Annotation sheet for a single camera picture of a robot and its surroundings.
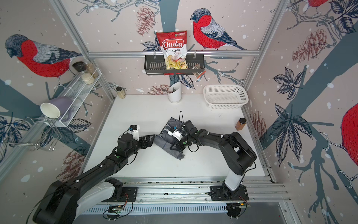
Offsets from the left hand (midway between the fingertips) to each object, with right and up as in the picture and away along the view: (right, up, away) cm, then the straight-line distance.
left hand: (152, 134), depth 85 cm
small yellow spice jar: (-35, +30, +33) cm, 57 cm away
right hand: (+12, -9, 0) cm, 15 cm away
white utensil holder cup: (+12, +28, +23) cm, 38 cm away
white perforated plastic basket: (+57, +26, +37) cm, 73 cm away
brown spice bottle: (+59, +5, +10) cm, 60 cm away
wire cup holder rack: (-45, +5, -23) cm, 51 cm away
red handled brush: (+30, +37, +5) cm, 48 cm away
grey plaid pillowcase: (+8, -5, +1) cm, 9 cm away
